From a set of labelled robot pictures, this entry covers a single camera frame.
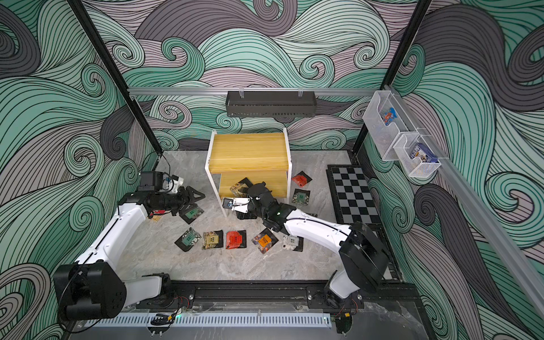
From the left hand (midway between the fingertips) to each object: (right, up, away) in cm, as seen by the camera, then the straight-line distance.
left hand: (201, 198), depth 79 cm
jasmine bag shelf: (-8, -19, +8) cm, 22 cm away
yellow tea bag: (+15, +3, +5) cm, 16 cm away
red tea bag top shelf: (+12, -19, +8) cm, 24 cm away
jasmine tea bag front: (+42, -2, +21) cm, 47 cm away
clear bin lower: (+74, +12, -12) cm, 75 cm away
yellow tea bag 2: (+2, -19, +8) cm, 21 cm away
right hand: (+16, +1, +2) cm, 16 cm away
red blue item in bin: (+74, +32, +4) cm, 81 cm away
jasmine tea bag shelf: (-3, -5, -3) cm, 6 cm away
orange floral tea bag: (+25, -19, +7) cm, 32 cm away
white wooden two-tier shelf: (+23, +16, -5) cm, 28 cm away
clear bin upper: (+73, +24, +4) cm, 77 cm away
